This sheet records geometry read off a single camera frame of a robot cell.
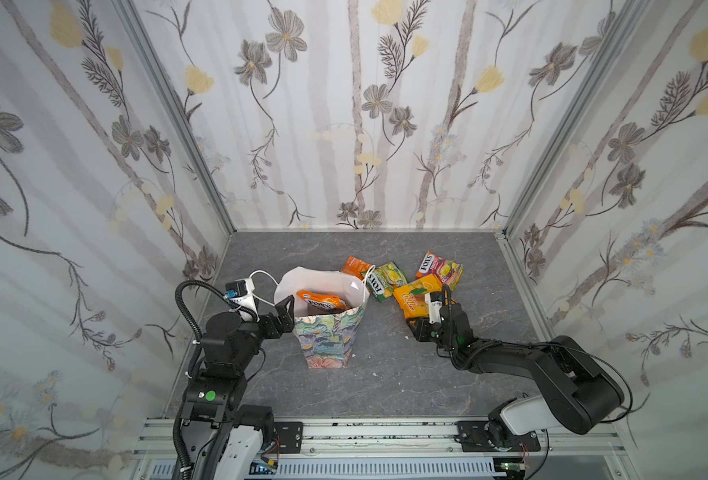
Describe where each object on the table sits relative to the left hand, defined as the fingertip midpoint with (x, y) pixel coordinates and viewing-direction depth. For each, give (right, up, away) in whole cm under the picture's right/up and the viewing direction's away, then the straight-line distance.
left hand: (273, 291), depth 68 cm
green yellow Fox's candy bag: (+28, +1, +33) cm, 44 cm away
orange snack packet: (+19, +5, +40) cm, 44 cm away
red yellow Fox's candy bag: (+10, -4, +13) cm, 17 cm away
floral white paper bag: (+12, -12, +5) cm, 18 cm away
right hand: (+33, -9, +21) cm, 40 cm away
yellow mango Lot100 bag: (+37, -5, +27) cm, 46 cm away
